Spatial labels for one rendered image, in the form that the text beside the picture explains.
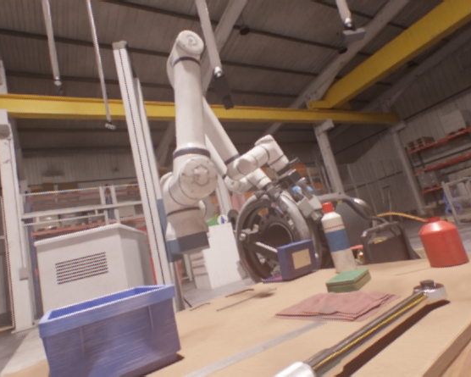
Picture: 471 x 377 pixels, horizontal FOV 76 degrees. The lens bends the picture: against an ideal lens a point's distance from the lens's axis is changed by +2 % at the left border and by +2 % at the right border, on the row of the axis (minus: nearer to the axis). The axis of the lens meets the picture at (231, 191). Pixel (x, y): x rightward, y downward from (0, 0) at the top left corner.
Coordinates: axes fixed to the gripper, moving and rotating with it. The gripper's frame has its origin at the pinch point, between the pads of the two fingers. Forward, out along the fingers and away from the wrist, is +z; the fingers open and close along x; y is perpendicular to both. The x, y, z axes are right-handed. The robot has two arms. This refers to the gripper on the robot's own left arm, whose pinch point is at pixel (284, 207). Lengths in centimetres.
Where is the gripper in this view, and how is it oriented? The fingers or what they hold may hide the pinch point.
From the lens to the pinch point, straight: 182.3
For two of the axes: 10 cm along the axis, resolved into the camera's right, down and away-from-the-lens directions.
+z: 5.9, 7.5, -2.9
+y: 8.0, -6.0, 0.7
